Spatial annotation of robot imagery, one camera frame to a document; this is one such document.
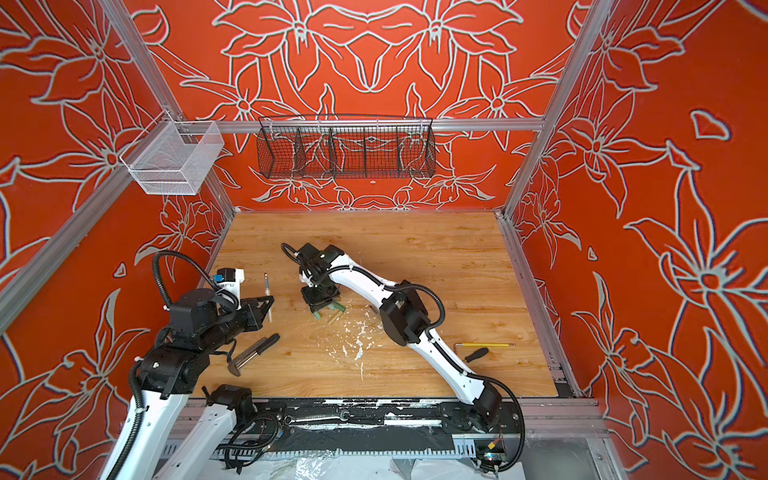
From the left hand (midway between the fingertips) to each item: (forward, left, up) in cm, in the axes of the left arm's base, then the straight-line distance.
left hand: (269, 297), depth 70 cm
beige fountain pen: (0, 0, +1) cm, 1 cm away
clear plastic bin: (+42, +42, +9) cm, 60 cm away
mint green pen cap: (+5, -7, -20) cm, 21 cm away
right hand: (+8, -4, -19) cm, 21 cm away
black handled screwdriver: (-3, -55, -22) cm, 59 cm away
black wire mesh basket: (+55, -12, +7) cm, 57 cm away
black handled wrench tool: (-10, +13, -22) cm, 28 cm away
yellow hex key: (0, -57, -23) cm, 62 cm away
